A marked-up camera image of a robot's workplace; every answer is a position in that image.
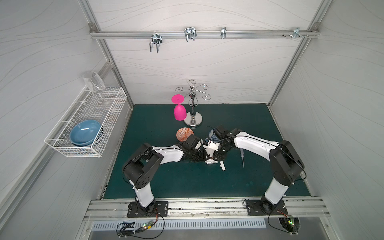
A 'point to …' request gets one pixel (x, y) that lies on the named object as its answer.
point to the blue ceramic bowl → (84, 132)
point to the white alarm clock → (211, 161)
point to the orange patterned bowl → (183, 133)
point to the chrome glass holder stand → (193, 119)
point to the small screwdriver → (242, 154)
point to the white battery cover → (222, 165)
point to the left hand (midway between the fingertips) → (208, 159)
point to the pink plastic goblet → (180, 112)
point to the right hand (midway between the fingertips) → (216, 153)
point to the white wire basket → (105, 107)
